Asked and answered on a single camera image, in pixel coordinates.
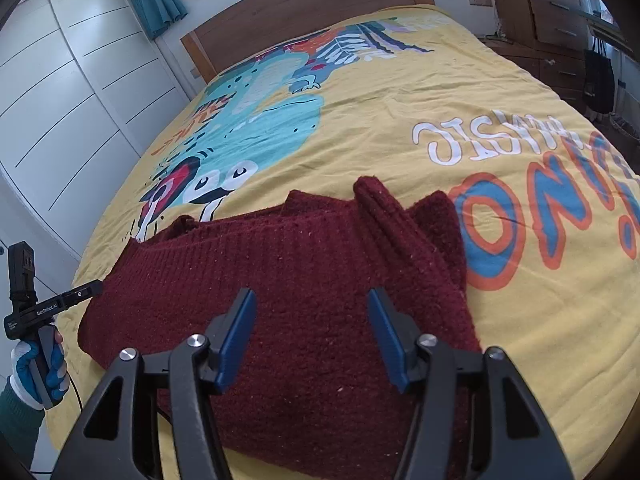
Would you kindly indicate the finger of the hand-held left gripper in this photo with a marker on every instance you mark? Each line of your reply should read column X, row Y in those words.
column 80, row 294

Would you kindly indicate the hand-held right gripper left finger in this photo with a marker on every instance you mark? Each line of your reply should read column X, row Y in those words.
column 237, row 340

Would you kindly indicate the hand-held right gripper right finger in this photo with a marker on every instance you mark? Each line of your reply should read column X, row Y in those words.
column 390, row 340

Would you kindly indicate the maroon knit sweater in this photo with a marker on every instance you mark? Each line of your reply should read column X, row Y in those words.
column 310, row 310

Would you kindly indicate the person's left forearm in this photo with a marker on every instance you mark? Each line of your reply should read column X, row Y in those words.
column 15, row 420

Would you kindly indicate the person's left hand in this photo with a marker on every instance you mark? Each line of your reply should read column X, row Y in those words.
column 25, row 365

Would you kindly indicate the white wardrobe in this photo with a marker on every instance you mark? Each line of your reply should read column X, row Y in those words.
column 75, row 85

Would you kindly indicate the bed with yellow duvet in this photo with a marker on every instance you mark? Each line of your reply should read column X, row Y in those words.
column 400, row 110

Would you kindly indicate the black tote bag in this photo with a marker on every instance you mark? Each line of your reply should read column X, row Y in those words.
column 599, row 80

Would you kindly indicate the wooden headboard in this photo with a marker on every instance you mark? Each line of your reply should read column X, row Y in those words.
column 300, row 5

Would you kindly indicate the wooden dresser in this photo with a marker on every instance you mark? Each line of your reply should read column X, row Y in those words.
column 545, row 25

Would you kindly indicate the dark desk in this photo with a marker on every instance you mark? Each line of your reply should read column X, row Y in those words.
column 617, row 35

